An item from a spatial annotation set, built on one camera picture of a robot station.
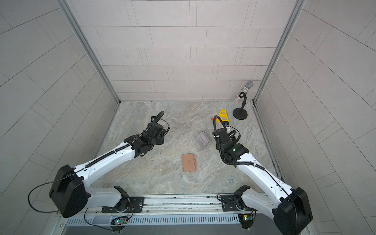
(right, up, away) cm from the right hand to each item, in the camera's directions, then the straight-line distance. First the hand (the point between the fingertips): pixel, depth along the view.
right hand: (223, 138), depth 82 cm
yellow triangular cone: (+5, +12, +26) cm, 29 cm away
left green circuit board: (-49, -34, -18) cm, 62 cm away
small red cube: (-3, +10, +23) cm, 26 cm away
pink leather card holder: (-19, -15, +2) cm, 24 cm away
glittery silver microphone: (+17, +32, +7) cm, 37 cm away
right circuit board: (+9, -36, -14) cm, 40 cm away
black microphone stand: (+18, +14, +26) cm, 34 cm away
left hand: (-35, +3, +2) cm, 35 cm away
